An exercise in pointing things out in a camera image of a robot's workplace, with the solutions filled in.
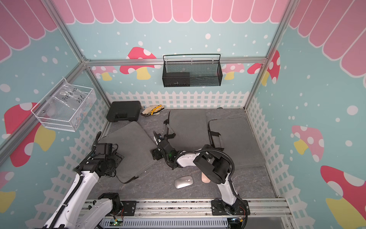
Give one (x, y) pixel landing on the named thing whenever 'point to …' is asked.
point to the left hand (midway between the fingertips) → (118, 163)
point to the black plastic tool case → (124, 110)
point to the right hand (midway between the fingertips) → (154, 148)
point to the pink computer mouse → (204, 179)
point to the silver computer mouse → (183, 182)
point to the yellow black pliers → (157, 109)
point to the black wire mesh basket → (192, 73)
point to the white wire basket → (65, 107)
